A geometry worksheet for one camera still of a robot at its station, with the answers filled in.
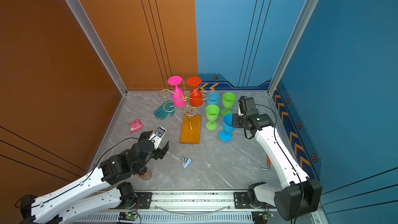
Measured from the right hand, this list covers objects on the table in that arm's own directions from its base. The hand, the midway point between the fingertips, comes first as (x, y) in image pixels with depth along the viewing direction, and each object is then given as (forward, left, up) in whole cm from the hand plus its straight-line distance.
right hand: (235, 119), depth 79 cm
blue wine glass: (-1, +4, -14) cm, 15 cm away
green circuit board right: (-40, -9, -22) cm, 46 cm away
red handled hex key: (-16, -19, -21) cm, 32 cm away
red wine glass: (+12, +21, +5) cm, 25 cm away
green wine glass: (+18, +1, -5) cm, 19 cm away
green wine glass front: (+11, +11, -9) cm, 18 cm away
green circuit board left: (-39, +52, -21) cm, 68 cm away
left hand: (-10, +37, 0) cm, 39 cm away
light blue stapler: (-16, +26, -18) cm, 35 cm away
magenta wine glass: (+12, +31, +6) cm, 33 cm away
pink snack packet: (+8, +61, -18) cm, 64 cm away
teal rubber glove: (+19, +45, -17) cm, 52 cm away
